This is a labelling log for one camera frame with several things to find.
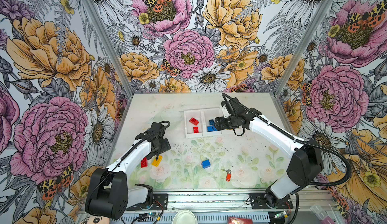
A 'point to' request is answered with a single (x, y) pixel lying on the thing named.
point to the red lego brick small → (195, 129)
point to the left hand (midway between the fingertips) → (160, 154)
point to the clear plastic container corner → (322, 214)
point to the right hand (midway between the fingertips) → (220, 127)
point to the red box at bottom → (238, 220)
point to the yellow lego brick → (155, 163)
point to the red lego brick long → (193, 121)
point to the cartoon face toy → (96, 219)
